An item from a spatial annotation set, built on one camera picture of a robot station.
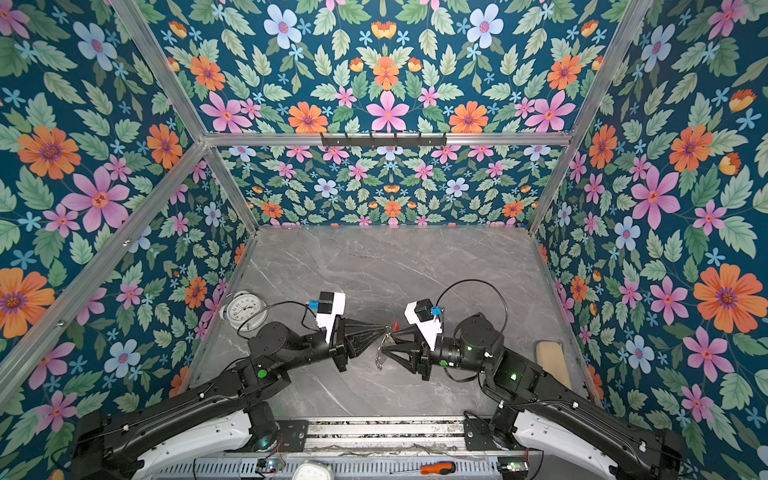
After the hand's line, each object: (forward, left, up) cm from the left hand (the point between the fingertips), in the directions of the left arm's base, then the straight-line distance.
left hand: (383, 332), depth 53 cm
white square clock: (-18, +18, -32) cm, 41 cm away
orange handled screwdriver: (-19, -11, -34) cm, 40 cm away
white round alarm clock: (+26, +47, -33) cm, 63 cm away
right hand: (0, 0, -6) cm, 6 cm away
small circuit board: (-16, +30, -36) cm, 49 cm away
